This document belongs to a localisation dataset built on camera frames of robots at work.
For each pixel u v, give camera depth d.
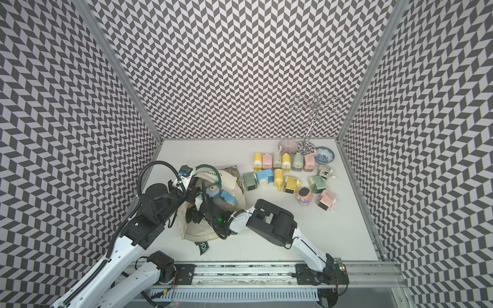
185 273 0.72
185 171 0.59
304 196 0.86
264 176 0.94
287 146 1.12
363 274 0.75
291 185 0.94
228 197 0.87
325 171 0.99
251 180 0.95
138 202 0.52
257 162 0.99
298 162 0.98
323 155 1.08
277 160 1.00
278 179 0.93
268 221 0.57
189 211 0.75
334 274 0.65
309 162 0.99
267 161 1.00
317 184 0.93
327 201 0.88
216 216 0.70
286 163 0.98
